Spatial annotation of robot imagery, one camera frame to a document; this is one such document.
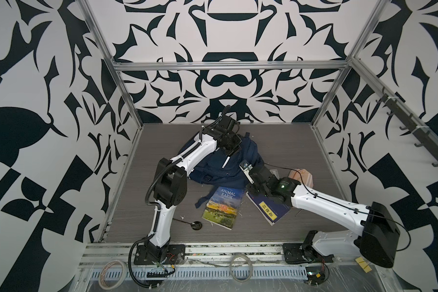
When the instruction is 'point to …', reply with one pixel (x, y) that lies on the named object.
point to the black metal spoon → (196, 225)
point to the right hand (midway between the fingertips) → (251, 177)
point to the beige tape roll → (103, 274)
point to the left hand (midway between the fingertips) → (245, 142)
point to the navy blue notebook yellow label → (271, 210)
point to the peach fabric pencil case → (304, 176)
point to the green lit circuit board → (316, 275)
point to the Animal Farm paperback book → (222, 207)
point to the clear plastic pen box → (274, 171)
